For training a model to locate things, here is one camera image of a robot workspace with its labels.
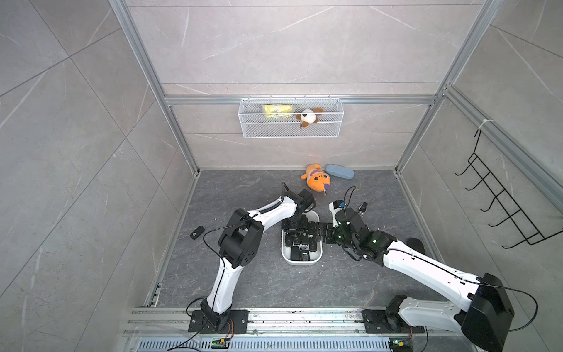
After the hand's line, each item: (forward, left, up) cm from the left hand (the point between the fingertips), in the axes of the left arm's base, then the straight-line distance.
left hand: (299, 227), depth 94 cm
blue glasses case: (+33, -24, +1) cm, 40 cm away
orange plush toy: (+24, -10, +4) cm, 27 cm away
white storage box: (-13, -6, -1) cm, 14 cm away
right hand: (-8, -7, +12) cm, 16 cm away
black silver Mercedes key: (+10, -32, -3) cm, 33 cm away
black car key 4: (-8, -5, -1) cm, 10 cm away
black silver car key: (-11, -1, -1) cm, 12 cm away
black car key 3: (-5, +1, -1) cm, 5 cm away
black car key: (+1, +45, -2) cm, 45 cm away
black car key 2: (-5, +5, -2) cm, 7 cm away
